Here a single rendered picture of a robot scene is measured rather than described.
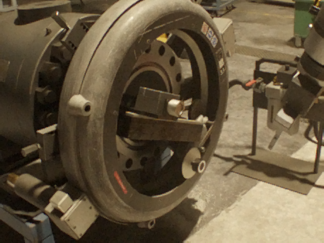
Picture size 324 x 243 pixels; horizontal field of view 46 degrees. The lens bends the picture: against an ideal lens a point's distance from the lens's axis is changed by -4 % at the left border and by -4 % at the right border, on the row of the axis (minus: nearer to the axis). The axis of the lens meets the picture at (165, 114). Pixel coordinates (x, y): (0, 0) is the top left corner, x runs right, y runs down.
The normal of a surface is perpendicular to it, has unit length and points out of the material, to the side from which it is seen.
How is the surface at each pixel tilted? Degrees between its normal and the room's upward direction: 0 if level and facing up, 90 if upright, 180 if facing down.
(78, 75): 58
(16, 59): 51
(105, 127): 90
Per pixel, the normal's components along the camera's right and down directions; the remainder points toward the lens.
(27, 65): -0.53, -0.24
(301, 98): -0.60, 0.44
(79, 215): 0.79, 0.21
